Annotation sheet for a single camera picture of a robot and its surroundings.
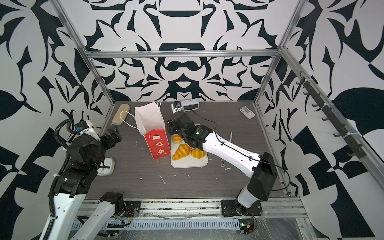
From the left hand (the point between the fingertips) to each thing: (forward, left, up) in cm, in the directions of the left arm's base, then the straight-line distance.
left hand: (106, 128), depth 65 cm
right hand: (+8, -27, -4) cm, 29 cm away
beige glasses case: (+29, +15, -31) cm, 45 cm away
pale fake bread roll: (+11, -28, -29) cm, 42 cm away
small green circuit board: (-35, -61, -33) cm, 78 cm away
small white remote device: (+33, -79, -31) cm, 91 cm away
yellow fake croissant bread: (+3, -32, -28) cm, 43 cm away
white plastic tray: (-3, -34, -32) cm, 47 cm away
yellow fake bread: (+1, -40, -29) cm, 50 cm away
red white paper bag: (+19, -11, -22) cm, 31 cm away
